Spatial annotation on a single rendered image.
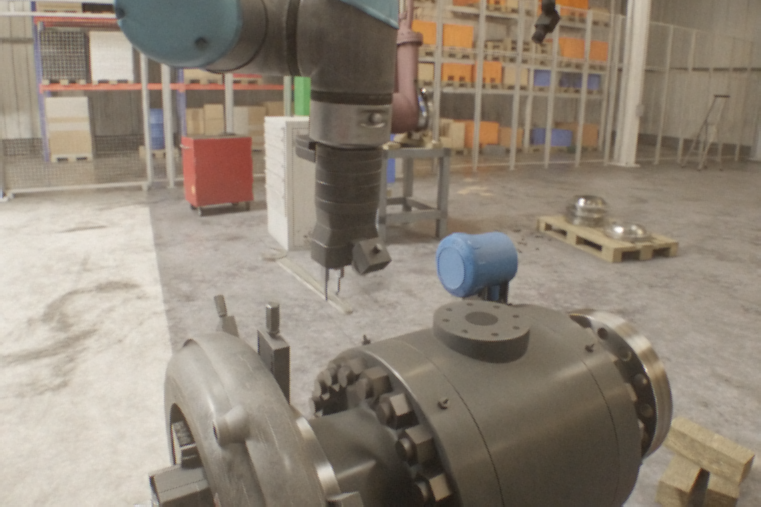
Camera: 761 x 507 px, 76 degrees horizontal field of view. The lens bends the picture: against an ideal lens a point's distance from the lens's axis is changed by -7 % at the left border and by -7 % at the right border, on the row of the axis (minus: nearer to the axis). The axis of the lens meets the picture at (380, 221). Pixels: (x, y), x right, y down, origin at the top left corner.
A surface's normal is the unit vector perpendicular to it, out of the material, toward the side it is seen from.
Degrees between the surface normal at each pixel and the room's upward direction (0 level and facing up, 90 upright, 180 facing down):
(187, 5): 94
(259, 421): 23
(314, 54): 123
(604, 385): 44
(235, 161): 90
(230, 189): 90
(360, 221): 103
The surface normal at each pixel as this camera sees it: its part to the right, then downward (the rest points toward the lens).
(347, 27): -0.10, 0.29
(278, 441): 0.27, -0.73
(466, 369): 0.18, -0.86
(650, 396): -0.85, 0.11
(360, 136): 0.32, 0.33
